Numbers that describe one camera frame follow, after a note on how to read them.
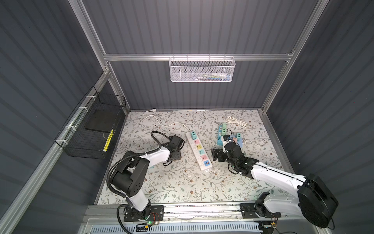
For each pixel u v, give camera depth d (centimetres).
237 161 64
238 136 96
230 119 112
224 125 102
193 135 96
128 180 46
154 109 123
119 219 68
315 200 41
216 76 92
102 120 77
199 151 94
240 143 99
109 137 70
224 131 99
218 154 77
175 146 74
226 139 75
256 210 67
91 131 73
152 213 72
